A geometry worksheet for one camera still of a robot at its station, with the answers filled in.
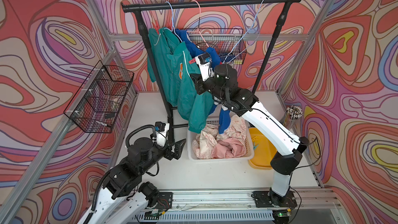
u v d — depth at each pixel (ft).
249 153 2.64
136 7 1.66
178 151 1.86
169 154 1.84
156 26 2.18
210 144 2.62
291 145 1.45
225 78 1.47
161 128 1.74
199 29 2.84
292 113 2.81
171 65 2.16
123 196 1.44
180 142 1.89
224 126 2.57
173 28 1.89
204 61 1.69
